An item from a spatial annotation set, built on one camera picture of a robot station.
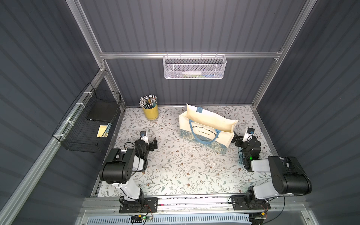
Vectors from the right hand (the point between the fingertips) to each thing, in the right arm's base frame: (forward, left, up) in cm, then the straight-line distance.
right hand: (241, 132), depth 90 cm
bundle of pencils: (+24, +64, +5) cm, 69 cm away
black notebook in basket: (+10, +90, +10) cm, 91 cm away
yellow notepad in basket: (-15, +74, +23) cm, 79 cm away
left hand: (-1, +61, -6) cm, 62 cm away
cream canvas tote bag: (-3, +24, +7) cm, 25 cm away
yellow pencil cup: (+18, +62, -3) cm, 65 cm away
